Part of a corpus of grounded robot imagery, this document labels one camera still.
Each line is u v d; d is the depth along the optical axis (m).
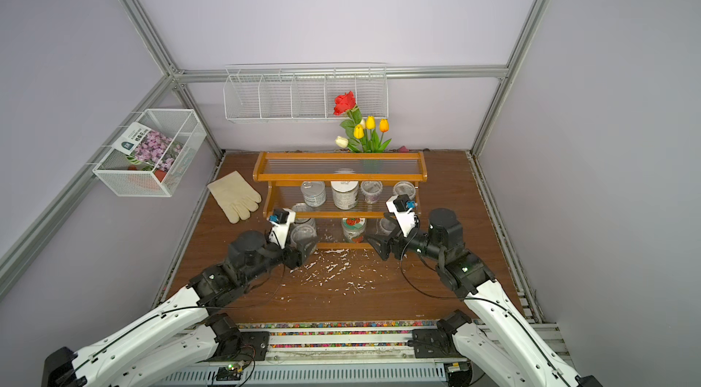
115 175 0.73
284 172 0.77
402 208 0.59
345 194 0.79
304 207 0.87
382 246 0.60
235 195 1.06
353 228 0.86
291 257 0.64
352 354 0.74
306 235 0.73
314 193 0.83
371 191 0.82
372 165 0.86
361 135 0.87
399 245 0.60
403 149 1.24
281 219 0.62
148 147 0.74
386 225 0.90
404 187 0.83
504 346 0.45
